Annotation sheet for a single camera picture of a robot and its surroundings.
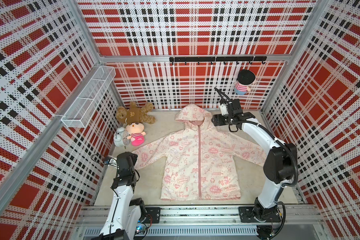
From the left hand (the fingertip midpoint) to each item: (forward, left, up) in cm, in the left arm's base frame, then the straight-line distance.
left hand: (132, 156), depth 85 cm
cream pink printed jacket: (-1, -40, -9) cm, 41 cm away
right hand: (+21, -52, +9) cm, 57 cm away
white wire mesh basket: (+25, +36, +10) cm, 45 cm away
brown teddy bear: (+34, +8, -2) cm, 35 cm away
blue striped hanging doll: (+43, -69, +23) cm, 84 cm away
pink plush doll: (+21, +4, -4) cm, 22 cm away
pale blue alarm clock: (+12, +10, +1) cm, 16 cm away
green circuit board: (-34, -10, -8) cm, 37 cm away
